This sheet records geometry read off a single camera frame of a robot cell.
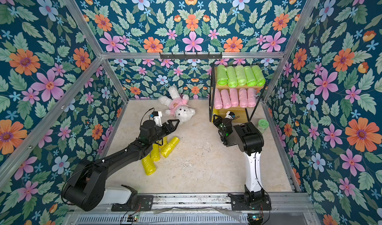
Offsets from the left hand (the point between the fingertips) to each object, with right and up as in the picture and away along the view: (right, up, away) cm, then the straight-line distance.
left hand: (177, 121), depth 83 cm
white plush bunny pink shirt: (-3, +10, +21) cm, 23 cm away
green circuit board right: (+40, -47, -11) cm, 63 cm away
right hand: (+23, +3, +21) cm, 31 cm away
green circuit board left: (-21, -47, -11) cm, 53 cm away
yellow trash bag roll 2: (-8, -17, +6) cm, 20 cm away
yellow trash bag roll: (+24, +6, +22) cm, 33 cm away
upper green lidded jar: (+53, -3, +10) cm, 54 cm away
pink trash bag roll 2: (+34, +16, +10) cm, 39 cm away
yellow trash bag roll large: (-16, -24, -1) cm, 29 cm away
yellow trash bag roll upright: (-13, -18, +1) cm, 22 cm away
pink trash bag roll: (+29, +14, +8) cm, 33 cm away
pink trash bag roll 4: (+45, +15, +10) cm, 49 cm away
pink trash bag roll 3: (+40, +13, +9) cm, 43 cm away
